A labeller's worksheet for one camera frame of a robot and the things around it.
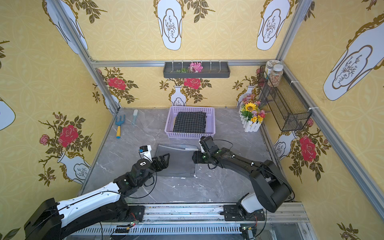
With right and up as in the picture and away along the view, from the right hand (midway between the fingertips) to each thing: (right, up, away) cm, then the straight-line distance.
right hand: (198, 154), depth 90 cm
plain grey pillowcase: (-11, -5, +1) cm, 12 cm away
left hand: (-22, +2, -7) cm, 23 cm away
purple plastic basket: (+9, +15, +19) cm, 26 cm away
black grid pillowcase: (-6, +20, +17) cm, 26 cm away
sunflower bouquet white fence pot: (+34, +23, +5) cm, 41 cm away
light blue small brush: (-49, +24, +27) cm, 61 cm away
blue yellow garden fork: (-57, +15, +18) cm, 62 cm away
